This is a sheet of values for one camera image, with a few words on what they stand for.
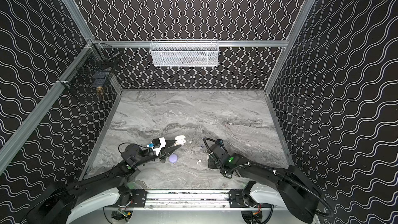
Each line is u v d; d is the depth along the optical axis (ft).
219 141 2.56
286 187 1.37
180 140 2.31
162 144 1.99
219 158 2.13
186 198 2.49
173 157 2.81
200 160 2.81
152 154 2.14
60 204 1.36
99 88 2.72
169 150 2.18
